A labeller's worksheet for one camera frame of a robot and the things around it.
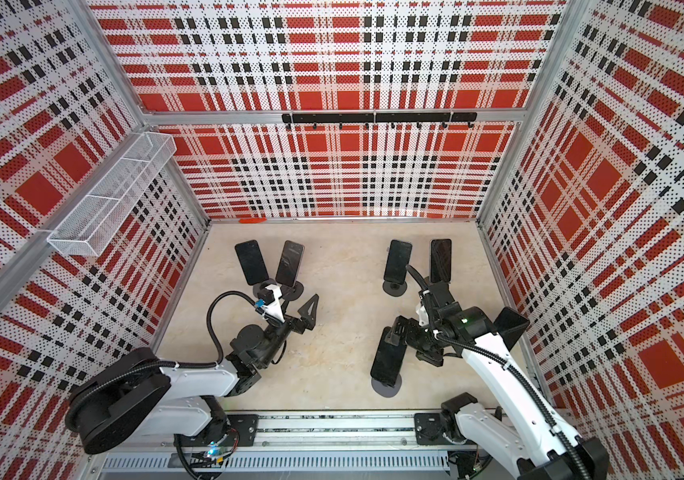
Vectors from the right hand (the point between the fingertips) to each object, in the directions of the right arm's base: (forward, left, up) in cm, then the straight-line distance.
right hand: (402, 349), depth 73 cm
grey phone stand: (+27, -1, -15) cm, 31 cm away
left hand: (+14, +25, +2) cm, 29 cm away
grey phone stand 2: (-6, +3, -14) cm, 16 cm away
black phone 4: (+33, -17, -7) cm, 37 cm away
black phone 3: (+30, -2, -4) cm, 30 cm away
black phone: (+29, +45, -2) cm, 54 cm away
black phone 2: (+29, +33, -2) cm, 44 cm away
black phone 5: (-2, +4, -3) cm, 5 cm away
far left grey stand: (+28, +44, -13) cm, 54 cm away
